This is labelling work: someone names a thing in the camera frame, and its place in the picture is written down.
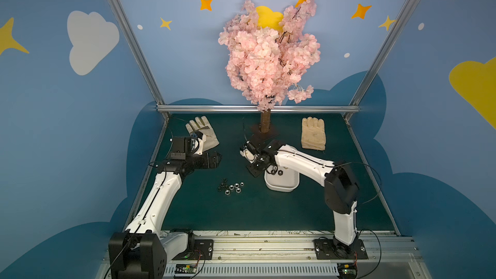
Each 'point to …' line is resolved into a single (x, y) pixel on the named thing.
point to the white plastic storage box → (285, 179)
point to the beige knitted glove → (313, 134)
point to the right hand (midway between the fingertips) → (255, 167)
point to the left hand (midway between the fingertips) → (212, 154)
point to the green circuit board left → (185, 268)
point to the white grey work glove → (202, 124)
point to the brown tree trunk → (265, 121)
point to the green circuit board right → (347, 270)
